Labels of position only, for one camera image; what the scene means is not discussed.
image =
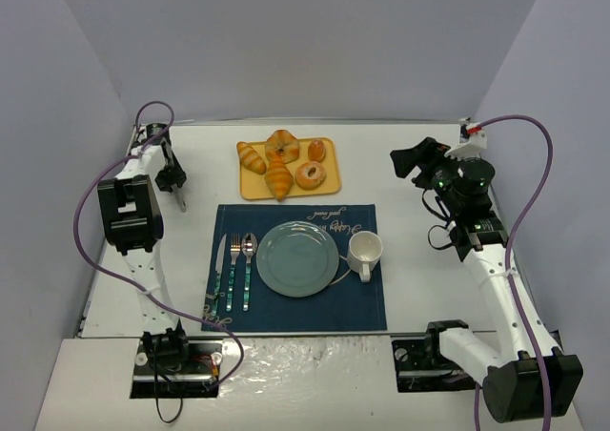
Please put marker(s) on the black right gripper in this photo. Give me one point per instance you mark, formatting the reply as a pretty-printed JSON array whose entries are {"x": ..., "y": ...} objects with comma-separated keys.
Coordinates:
[{"x": 415, "y": 162}]

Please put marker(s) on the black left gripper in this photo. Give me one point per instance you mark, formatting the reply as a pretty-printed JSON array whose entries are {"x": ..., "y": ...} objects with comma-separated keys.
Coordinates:
[{"x": 172, "y": 179}]

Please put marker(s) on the large striped croissant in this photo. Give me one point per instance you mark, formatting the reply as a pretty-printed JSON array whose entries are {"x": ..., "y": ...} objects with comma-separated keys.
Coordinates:
[{"x": 278, "y": 179}]

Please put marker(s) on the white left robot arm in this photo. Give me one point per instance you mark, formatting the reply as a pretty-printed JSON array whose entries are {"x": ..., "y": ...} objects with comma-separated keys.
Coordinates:
[{"x": 134, "y": 226}]

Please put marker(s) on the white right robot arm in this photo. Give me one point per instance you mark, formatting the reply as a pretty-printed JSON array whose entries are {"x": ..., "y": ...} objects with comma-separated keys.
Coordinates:
[{"x": 528, "y": 377}]

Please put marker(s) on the twisted bagel bread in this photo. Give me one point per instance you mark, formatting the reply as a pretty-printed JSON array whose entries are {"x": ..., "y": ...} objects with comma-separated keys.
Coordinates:
[{"x": 282, "y": 145}]

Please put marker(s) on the small striped croissant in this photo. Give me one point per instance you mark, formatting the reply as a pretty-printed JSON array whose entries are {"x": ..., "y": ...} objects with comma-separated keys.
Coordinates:
[{"x": 250, "y": 159}]

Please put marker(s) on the yellow plastic tray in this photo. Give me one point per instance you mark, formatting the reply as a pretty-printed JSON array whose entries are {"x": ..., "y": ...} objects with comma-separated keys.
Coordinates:
[{"x": 253, "y": 187}]

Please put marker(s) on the orange cream sandwich bun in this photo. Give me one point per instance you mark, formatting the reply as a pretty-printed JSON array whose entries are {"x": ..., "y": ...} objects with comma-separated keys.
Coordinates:
[{"x": 316, "y": 150}]

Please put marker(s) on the white ceramic cup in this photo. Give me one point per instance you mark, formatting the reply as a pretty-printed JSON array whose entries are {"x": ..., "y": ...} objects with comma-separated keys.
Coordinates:
[{"x": 365, "y": 249}]

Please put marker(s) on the dark blue cloth placemat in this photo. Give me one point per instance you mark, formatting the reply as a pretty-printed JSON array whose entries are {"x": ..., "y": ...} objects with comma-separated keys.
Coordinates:
[{"x": 346, "y": 305}]

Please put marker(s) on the blue-green ceramic plate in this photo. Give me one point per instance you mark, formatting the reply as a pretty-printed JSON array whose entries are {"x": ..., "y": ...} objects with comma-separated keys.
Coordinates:
[{"x": 297, "y": 259}]

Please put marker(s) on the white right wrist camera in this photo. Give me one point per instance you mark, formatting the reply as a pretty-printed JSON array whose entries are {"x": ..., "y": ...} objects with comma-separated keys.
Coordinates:
[{"x": 472, "y": 142}]

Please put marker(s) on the fork green handle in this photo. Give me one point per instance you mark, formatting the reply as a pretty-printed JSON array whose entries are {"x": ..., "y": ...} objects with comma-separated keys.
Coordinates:
[{"x": 235, "y": 250}]

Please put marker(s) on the table knife green handle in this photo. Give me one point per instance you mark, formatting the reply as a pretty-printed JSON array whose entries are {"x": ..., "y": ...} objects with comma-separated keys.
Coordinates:
[{"x": 218, "y": 274}]

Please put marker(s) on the spoon green handle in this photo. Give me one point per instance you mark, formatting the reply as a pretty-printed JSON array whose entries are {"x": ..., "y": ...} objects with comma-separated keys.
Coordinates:
[{"x": 248, "y": 248}]

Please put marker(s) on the sugared ring donut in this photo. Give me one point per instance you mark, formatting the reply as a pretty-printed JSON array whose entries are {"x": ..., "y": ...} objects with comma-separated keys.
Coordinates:
[{"x": 310, "y": 175}]

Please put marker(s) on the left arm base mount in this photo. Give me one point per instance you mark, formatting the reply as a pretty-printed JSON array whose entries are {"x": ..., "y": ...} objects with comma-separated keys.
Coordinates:
[{"x": 190, "y": 376}]

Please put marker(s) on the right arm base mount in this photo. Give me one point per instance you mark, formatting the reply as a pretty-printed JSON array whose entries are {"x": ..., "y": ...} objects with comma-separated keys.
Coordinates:
[{"x": 419, "y": 366}]

